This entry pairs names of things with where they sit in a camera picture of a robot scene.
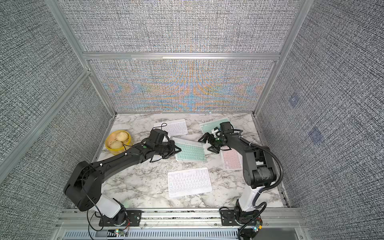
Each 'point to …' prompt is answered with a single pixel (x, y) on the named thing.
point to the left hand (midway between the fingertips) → (184, 149)
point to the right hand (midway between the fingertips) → (202, 140)
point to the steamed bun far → (122, 136)
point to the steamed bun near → (116, 144)
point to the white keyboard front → (189, 182)
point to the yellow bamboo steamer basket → (112, 137)
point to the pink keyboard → (231, 159)
